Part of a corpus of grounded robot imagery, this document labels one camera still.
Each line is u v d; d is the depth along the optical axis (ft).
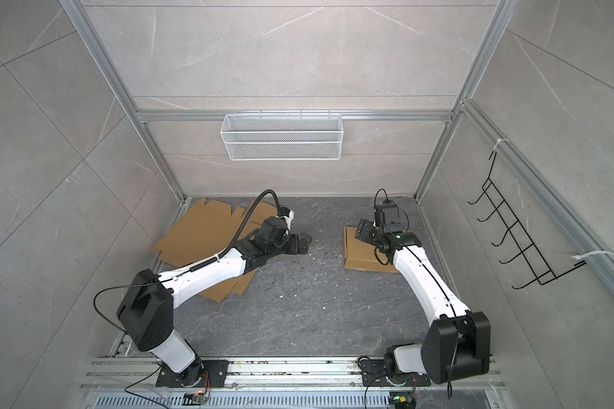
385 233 2.04
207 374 2.39
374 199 3.97
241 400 2.29
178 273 1.61
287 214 2.53
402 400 2.30
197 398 2.29
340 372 2.45
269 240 2.13
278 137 3.29
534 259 2.05
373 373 2.40
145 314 1.44
